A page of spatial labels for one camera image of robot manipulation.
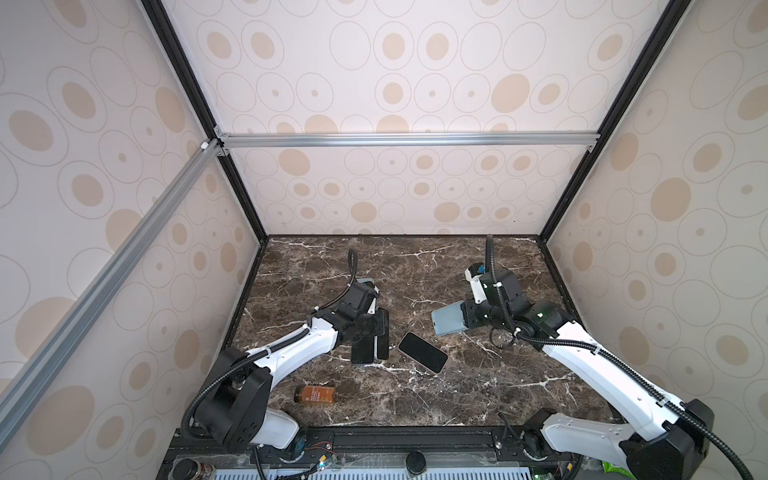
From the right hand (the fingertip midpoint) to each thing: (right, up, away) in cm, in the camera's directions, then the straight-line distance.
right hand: (464, 304), depth 78 cm
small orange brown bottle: (-39, -23, 0) cm, 46 cm away
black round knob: (-14, -32, -14) cm, 38 cm away
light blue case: (-3, -5, +7) cm, 9 cm away
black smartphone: (-9, -16, +12) cm, 22 cm away
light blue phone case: (-29, +5, +31) cm, 42 cm away
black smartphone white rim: (-22, -11, +5) cm, 25 cm away
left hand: (-18, -5, +6) cm, 19 cm away
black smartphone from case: (-28, -16, +11) cm, 34 cm away
